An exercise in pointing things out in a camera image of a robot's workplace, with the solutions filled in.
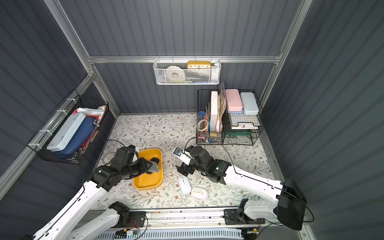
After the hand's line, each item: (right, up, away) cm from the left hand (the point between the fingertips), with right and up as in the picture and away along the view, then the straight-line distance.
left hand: (151, 164), depth 74 cm
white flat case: (-35, +13, -13) cm, 39 cm away
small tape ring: (+25, +21, +32) cm, 45 cm away
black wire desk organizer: (+42, +25, +12) cm, 50 cm away
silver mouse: (+1, -3, +3) cm, 4 cm away
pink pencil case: (+47, +35, +18) cm, 61 cm away
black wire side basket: (-33, +29, +8) cm, 44 cm away
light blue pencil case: (+57, +34, +20) cm, 69 cm away
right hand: (+18, +3, +2) cm, 18 cm away
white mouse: (+16, -14, +8) cm, 23 cm away
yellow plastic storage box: (-4, -12, +10) cm, 16 cm away
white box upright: (+33, +28, +13) cm, 46 cm away
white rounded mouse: (+25, -17, +5) cm, 30 cm away
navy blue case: (-29, +15, -8) cm, 34 cm away
